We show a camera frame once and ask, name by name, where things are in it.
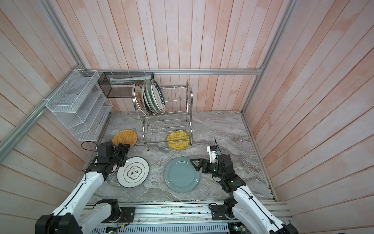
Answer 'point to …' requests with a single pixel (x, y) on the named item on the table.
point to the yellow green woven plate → (178, 140)
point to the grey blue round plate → (180, 175)
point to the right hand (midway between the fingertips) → (195, 161)
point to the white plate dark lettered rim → (158, 96)
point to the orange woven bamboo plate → (128, 137)
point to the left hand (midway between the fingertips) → (130, 151)
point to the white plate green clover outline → (134, 173)
